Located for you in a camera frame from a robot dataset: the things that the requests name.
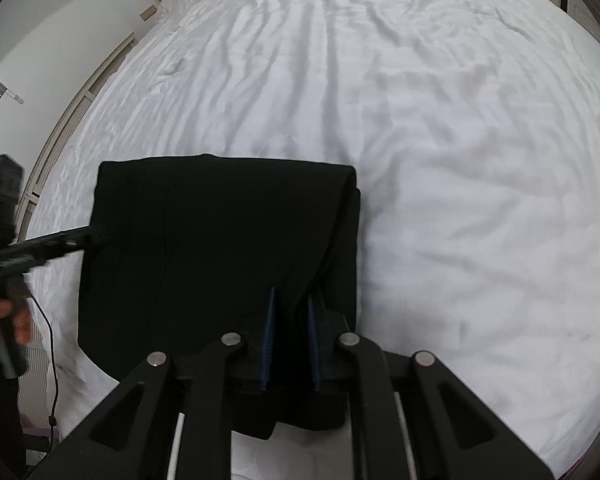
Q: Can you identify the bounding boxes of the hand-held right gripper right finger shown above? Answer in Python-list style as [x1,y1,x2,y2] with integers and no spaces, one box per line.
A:
[307,295,556,480]

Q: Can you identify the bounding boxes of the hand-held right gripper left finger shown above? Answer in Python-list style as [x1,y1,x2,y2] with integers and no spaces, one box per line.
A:
[30,287,281,480]

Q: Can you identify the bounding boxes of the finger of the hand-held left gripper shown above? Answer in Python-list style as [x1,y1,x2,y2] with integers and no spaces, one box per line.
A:
[50,225,113,260]

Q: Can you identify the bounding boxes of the black pants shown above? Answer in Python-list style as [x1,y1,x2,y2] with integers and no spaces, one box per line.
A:
[76,154,363,441]

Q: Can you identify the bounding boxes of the white slatted radiator cover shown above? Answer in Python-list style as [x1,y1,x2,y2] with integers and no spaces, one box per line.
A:
[10,30,141,241]

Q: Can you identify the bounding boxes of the white quilted duvet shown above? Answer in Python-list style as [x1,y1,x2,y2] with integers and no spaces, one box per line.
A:
[17,0,600,480]

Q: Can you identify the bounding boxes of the thin black cable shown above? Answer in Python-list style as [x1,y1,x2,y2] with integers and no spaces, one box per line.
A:
[27,295,61,441]

